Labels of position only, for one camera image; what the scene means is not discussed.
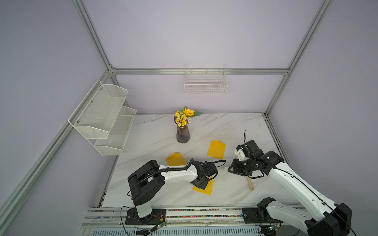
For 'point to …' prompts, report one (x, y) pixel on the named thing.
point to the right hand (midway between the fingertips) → (232, 172)
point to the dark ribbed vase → (183, 134)
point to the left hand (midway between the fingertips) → (198, 184)
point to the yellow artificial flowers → (182, 117)
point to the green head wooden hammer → (250, 183)
